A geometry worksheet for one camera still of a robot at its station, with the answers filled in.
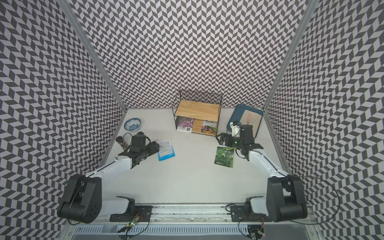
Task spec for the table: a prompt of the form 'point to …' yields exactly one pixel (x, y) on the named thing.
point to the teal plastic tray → (238, 112)
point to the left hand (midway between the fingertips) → (155, 148)
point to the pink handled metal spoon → (249, 115)
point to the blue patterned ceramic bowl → (132, 124)
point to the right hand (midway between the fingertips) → (222, 140)
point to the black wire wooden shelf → (199, 111)
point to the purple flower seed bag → (184, 124)
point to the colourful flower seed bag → (209, 127)
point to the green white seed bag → (166, 150)
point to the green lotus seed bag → (224, 156)
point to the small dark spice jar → (120, 140)
